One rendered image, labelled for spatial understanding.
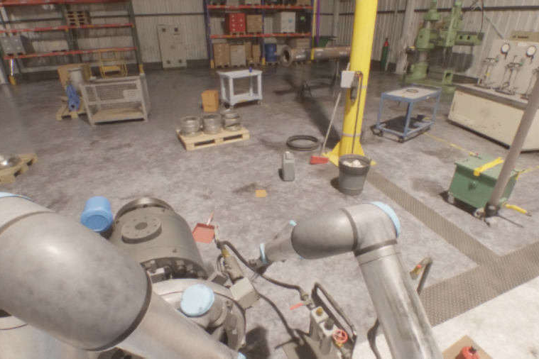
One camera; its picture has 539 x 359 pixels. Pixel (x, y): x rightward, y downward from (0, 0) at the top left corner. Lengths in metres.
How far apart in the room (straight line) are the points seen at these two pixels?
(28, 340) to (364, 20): 4.11
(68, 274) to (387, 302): 0.64
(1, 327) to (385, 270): 0.70
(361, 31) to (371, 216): 3.56
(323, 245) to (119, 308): 0.50
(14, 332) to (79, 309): 0.16
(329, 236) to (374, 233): 0.12
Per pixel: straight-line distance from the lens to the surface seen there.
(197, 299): 0.88
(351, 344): 1.70
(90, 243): 0.37
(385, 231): 0.77
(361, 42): 4.17
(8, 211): 0.44
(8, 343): 0.52
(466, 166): 3.75
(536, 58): 7.02
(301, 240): 0.76
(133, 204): 2.16
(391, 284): 0.76
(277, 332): 2.25
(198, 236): 3.04
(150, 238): 1.67
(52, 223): 0.39
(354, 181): 3.59
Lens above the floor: 1.90
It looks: 29 degrees down
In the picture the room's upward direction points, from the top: 1 degrees counter-clockwise
